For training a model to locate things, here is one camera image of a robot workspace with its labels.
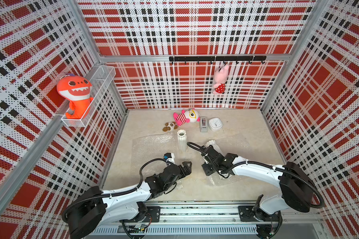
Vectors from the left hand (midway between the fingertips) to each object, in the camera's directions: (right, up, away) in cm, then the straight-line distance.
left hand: (188, 165), depth 83 cm
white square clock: (+20, +23, +26) cm, 40 cm away
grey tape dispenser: (+11, +23, +25) cm, 36 cm away
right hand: (+11, -1, +2) cm, 12 cm away
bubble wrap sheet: (-29, +7, +16) cm, 34 cm away
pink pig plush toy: (+20, +54, +8) cm, 58 cm away
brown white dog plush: (-14, +22, +25) cm, 36 cm away
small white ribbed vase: (-4, +14, +4) cm, 15 cm away
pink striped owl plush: (-2, +29, +25) cm, 38 cm away
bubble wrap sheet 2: (+36, +8, +17) cm, 40 cm away
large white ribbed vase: (+16, +11, +12) cm, 23 cm away
